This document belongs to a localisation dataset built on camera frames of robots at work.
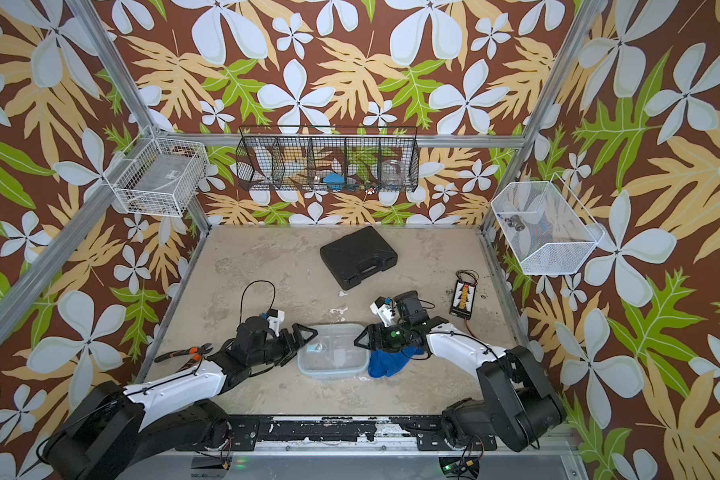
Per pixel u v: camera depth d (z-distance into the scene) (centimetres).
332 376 81
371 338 75
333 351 86
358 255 105
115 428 41
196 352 87
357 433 75
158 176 86
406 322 70
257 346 68
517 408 44
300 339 75
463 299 98
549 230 83
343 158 91
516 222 86
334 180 96
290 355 75
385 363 84
